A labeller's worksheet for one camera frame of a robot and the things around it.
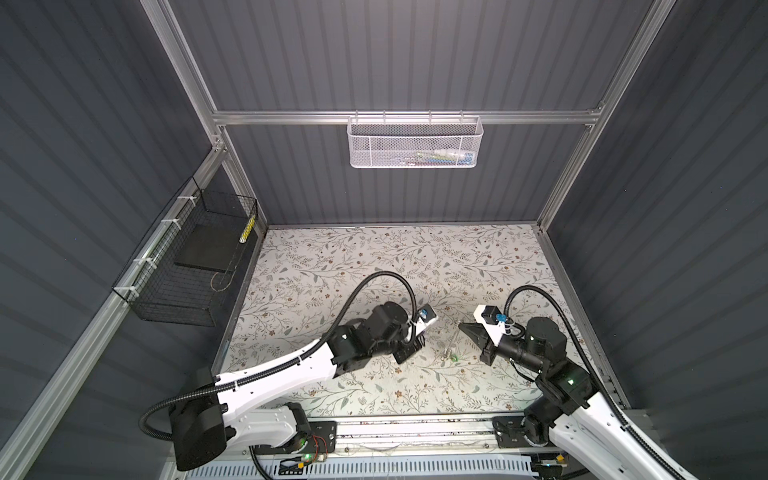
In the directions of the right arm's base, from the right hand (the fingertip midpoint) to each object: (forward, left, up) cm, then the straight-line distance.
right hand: (467, 326), depth 72 cm
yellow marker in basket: (+21, +59, +10) cm, 63 cm away
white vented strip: (-27, -8, -20) cm, 35 cm away
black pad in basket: (+16, +64, +13) cm, 67 cm away
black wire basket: (+10, +70, +11) cm, 71 cm away
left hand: (0, +11, -2) cm, 11 cm away
